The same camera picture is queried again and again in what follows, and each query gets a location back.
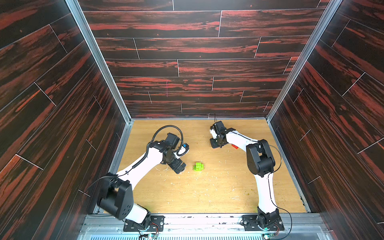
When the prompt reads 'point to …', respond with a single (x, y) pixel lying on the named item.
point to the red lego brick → (234, 146)
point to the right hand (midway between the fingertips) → (217, 143)
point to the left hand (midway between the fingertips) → (178, 163)
